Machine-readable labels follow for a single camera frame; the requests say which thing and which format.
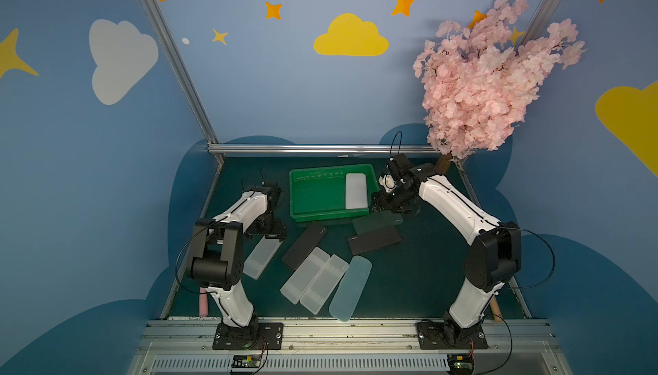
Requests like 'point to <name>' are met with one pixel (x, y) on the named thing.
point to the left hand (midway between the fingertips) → (267, 235)
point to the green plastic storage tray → (320, 193)
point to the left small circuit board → (246, 361)
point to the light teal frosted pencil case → (349, 288)
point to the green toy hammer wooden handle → (495, 310)
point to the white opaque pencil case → (355, 191)
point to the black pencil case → (305, 244)
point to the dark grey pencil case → (362, 242)
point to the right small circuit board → (460, 364)
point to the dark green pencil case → (376, 222)
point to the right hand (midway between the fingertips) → (383, 207)
